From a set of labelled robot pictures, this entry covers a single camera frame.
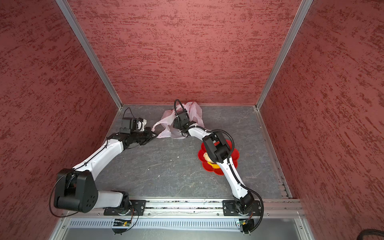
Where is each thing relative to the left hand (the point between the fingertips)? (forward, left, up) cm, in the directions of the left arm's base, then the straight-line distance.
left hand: (158, 137), depth 86 cm
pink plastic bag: (+4, -4, +4) cm, 7 cm away
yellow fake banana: (-13, -34, -11) cm, 38 cm away
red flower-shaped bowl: (-13, -29, -11) cm, 34 cm away
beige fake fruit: (-8, -29, -9) cm, 32 cm away
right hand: (+19, -8, -12) cm, 24 cm away
